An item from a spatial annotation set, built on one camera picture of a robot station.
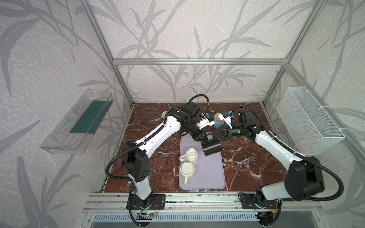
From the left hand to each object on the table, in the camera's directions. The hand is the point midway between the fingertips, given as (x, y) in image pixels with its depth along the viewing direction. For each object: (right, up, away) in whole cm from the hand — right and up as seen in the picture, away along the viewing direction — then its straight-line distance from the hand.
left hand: (206, 138), depth 75 cm
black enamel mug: (+3, -4, -2) cm, 5 cm away
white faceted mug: (-8, -11, +4) cm, 14 cm away
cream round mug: (-10, -17, +2) cm, 20 cm away
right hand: (+4, +3, 0) cm, 5 cm away
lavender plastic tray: (+3, -21, +8) cm, 22 cm away
